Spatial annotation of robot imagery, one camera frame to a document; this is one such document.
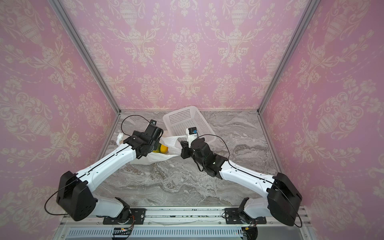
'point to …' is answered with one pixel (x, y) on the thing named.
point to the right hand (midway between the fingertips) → (181, 142)
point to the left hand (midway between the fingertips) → (146, 138)
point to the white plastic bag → (174, 146)
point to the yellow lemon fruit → (161, 148)
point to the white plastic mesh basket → (176, 123)
